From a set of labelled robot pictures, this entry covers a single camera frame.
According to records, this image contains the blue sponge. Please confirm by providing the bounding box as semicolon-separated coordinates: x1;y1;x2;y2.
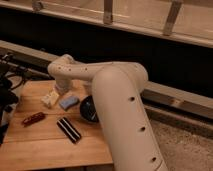
59;96;79;110

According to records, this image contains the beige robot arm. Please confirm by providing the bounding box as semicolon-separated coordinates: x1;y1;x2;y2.
48;55;168;171

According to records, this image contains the black ceramic bowl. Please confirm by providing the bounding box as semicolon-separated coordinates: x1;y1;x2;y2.
80;96;99;123

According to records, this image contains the red brown snack bar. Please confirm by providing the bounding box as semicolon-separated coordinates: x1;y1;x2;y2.
21;112;46;127

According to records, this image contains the black white striped bar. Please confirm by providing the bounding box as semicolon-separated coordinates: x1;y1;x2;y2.
57;117;81;144

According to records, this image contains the black equipment with cables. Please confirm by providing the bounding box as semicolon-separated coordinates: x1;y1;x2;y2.
0;53;24;145

